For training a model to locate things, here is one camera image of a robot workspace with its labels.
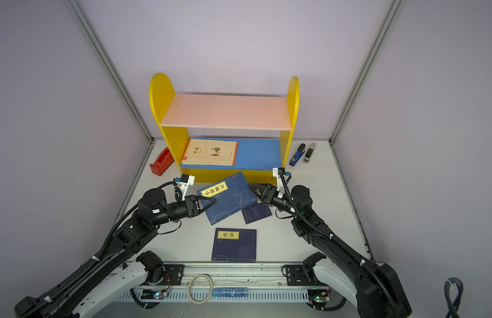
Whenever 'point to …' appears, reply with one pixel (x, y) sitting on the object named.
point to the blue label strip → (230, 292)
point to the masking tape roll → (188, 289)
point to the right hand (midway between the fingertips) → (249, 193)
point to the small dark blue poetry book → (256, 212)
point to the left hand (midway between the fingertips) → (214, 202)
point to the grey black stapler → (306, 159)
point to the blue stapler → (298, 156)
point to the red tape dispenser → (162, 162)
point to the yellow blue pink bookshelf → (216, 136)
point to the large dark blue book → (235, 245)
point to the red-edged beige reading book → (207, 152)
